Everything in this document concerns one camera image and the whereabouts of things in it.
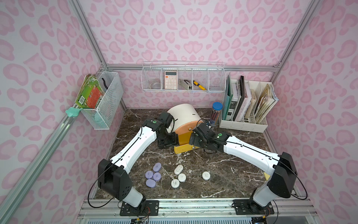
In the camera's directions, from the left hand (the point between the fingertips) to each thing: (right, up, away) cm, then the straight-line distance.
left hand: (175, 143), depth 79 cm
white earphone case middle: (+4, -21, +3) cm, 21 cm away
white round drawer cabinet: (+5, +17, +8) cm, 19 cm away
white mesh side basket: (-41, +24, +9) cm, 48 cm away
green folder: (+32, +26, +7) cm, 42 cm away
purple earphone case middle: (-11, -20, +3) cm, 23 cm away
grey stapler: (+6, +38, +18) cm, 42 cm away
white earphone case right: (+18, -20, +3) cm, 27 cm away
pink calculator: (-4, +40, +16) cm, 43 cm away
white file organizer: (+50, +11, +17) cm, 54 cm away
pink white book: (+43, +16, +15) cm, 49 cm away
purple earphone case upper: (-11, -16, +6) cm, 21 cm away
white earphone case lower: (0, -23, +1) cm, 23 cm away
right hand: (+11, +1, +2) cm, 11 cm away
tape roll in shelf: (-14, +37, +20) cm, 44 cm away
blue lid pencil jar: (+27, +22, +14) cm, 38 cm away
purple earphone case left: (-16, -20, +4) cm, 26 cm away
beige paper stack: (+59, +24, +12) cm, 65 cm away
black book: (+41, +29, +8) cm, 51 cm away
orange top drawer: (+7, +8, +1) cm, 11 cm away
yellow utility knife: (+13, +39, +19) cm, 45 cm away
